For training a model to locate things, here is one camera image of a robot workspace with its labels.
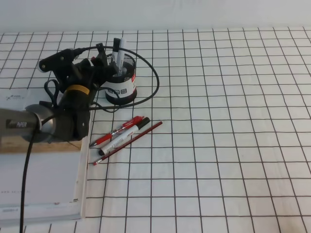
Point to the grey-white marker in holder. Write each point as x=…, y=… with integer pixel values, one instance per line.
x=120, y=57

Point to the black-capped white marker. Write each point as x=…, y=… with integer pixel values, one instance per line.
x=129, y=131

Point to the black-capped marker in holder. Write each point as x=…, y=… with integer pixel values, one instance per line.
x=100, y=48

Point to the dark red pencil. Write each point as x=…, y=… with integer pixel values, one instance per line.
x=127, y=143

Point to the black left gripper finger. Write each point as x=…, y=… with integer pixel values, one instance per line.
x=102, y=74
x=100, y=61

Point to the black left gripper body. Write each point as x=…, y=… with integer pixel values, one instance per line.
x=72, y=111

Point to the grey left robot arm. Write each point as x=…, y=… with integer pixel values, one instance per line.
x=35, y=122

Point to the white robot brochure book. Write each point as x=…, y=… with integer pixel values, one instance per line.
x=50, y=188

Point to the black-tipped white marker in holder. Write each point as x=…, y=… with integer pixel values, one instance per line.
x=115, y=51

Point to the black mesh pen holder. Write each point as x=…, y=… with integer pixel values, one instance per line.
x=123, y=87

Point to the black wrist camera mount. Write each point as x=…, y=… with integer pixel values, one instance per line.
x=60, y=64

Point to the red ballpoint pen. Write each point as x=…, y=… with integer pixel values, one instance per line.
x=123, y=127

